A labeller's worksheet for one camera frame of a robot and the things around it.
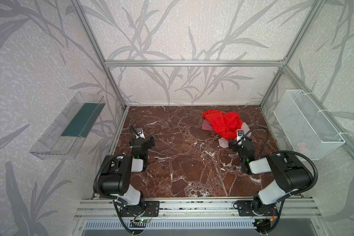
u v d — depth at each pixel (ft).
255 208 2.18
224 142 3.17
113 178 1.48
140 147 2.32
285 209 2.41
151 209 2.38
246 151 2.33
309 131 2.11
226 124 3.24
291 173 1.52
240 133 2.64
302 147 2.42
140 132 2.64
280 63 3.07
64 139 2.08
